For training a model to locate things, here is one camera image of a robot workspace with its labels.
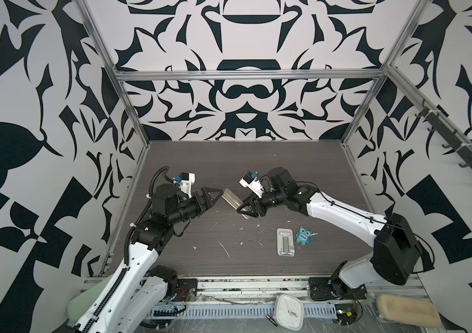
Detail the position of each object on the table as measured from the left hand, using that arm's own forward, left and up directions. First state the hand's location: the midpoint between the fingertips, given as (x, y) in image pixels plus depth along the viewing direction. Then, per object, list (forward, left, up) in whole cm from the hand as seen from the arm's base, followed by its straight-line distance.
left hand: (220, 192), depth 69 cm
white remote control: (0, -5, -6) cm, 8 cm away
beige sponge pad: (-33, -59, -22) cm, 71 cm away
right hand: (-1, -7, -8) cm, 11 cm away
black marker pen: (-33, -16, -25) cm, 45 cm away
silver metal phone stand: (-10, -25, -24) cm, 36 cm away
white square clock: (-32, -21, -22) cm, 44 cm away
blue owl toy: (-7, -33, -25) cm, 42 cm away
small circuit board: (-32, -42, -27) cm, 59 cm away
